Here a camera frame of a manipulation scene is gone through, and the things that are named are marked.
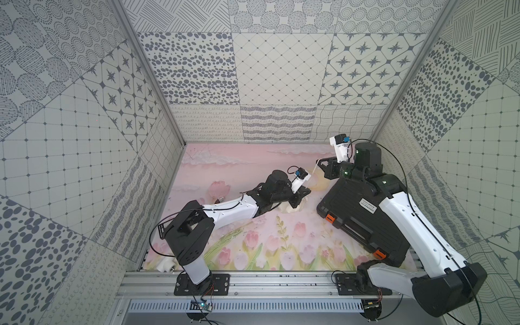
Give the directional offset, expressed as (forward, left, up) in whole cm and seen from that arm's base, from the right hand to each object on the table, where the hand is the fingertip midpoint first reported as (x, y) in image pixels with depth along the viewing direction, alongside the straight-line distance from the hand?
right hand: (319, 162), depth 73 cm
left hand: (-3, +3, -11) cm, 12 cm away
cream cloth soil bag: (-10, +12, -17) cm, 23 cm away
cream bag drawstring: (-2, +1, 0) cm, 2 cm away
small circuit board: (-41, +43, -30) cm, 67 cm away
